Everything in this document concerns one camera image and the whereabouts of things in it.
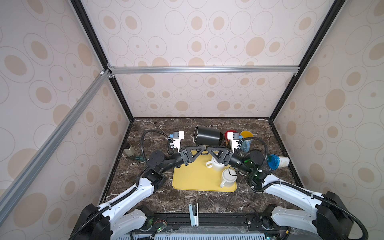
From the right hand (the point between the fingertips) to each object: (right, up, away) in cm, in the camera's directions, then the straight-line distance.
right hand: (209, 151), depth 63 cm
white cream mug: (+11, -14, +10) cm, 20 cm away
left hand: (-1, 0, -4) cm, 4 cm away
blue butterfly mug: (+26, 0, +32) cm, 41 cm away
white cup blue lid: (+41, -9, +25) cm, 49 cm away
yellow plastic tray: (-5, -19, +27) cm, 33 cm away
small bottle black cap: (-48, -5, +32) cm, 58 cm away
